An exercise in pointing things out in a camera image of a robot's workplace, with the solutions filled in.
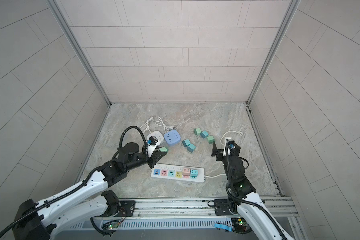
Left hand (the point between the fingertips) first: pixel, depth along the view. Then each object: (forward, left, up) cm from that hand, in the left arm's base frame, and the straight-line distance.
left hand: (167, 150), depth 72 cm
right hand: (+7, -27, -3) cm, 28 cm away
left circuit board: (-29, +23, -14) cm, 39 cm away
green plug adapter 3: (+15, -25, -16) cm, 33 cm away
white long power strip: (-6, -2, -15) cm, 17 cm away
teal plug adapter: (+19, -20, -16) cm, 32 cm away
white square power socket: (+18, +9, -18) cm, 28 cm away
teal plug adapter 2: (+13, -9, -16) cm, 23 cm away
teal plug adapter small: (-7, -13, -12) cm, 19 cm away
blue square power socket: (+16, 0, -15) cm, 22 cm away
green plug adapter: (0, +2, +2) cm, 3 cm away
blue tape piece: (-29, -26, -15) cm, 42 cm away
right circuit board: (-28, -34, -18) cm, 48 cm away
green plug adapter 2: (+22, -16, -16) cm, 31 cm away
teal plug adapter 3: (+10, -12, -17) cm, 23 cm away
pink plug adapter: (-7, -9, -12) cm, 17 cm away
